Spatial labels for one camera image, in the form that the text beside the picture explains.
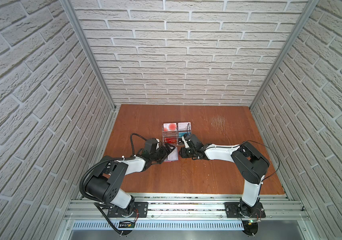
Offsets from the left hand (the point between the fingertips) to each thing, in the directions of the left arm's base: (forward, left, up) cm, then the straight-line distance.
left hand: (172, 149), depth 89 cm
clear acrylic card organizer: (+12, 0, 0) cm, 12 cm away
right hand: (0, -4, -5) cm, 6 cm away
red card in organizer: (+8, +1, -4) cm, 9 cm away
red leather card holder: (-3, 0, -4) cm, 5 cm away
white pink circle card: (+15, +2, +3) cm, 15 cm away
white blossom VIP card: (+16, -8, +2) cm, 18 cm away
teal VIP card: (+10, -6, +1) cm, 12 cm away
